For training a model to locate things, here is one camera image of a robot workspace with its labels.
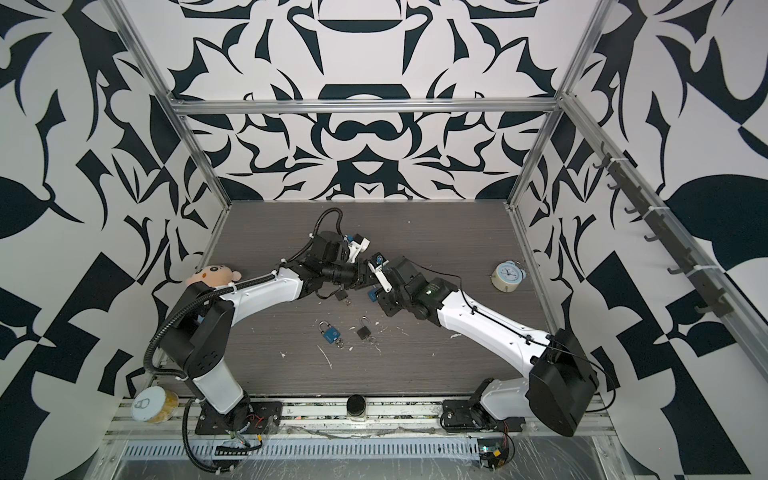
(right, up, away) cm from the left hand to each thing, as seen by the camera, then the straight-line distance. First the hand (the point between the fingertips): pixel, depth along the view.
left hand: (389, 273), depth 82 cm
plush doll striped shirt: (-52, -2, +9) cm, 53 cm away
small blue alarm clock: (+38, -3, +15) cm, 41 cm away
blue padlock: (-5, -8, +13) cm, 16 cm away
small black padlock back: (-15, -9, +14) cm, 23 cm away
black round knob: (-7, -27, -14) cm, 32 cm away
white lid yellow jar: (-55, -30, -10) cm, 64 cm away
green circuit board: (+24, -41, -11) cm, 48 cm away
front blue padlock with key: (-17, -18, +5) cm, 25 cm away
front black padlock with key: (-7, -18, +6) cm, 20 cm away
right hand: (-1, -4, -1) cm, 4 cm away
